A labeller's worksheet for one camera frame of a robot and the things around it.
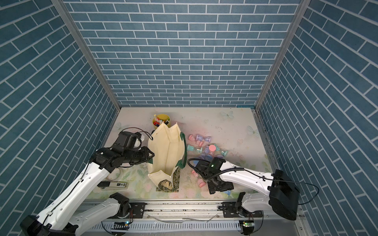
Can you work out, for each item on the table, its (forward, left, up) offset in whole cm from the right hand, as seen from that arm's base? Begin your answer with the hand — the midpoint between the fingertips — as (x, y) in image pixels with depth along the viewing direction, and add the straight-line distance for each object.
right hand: (219, 191), depth 76 cm
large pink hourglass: (+22, +5, +5) cm, 23 cm away
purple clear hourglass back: (+33, +12, -1) cm, 35 cm away
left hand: (+10, +33, +15) cm, 38 cm away
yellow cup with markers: (+39, +40, +10) cm, 57 cm away
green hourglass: (+26, +18, -2) cm, 31 cm away
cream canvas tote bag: (+26, +32, -3) cm, 42 cm away
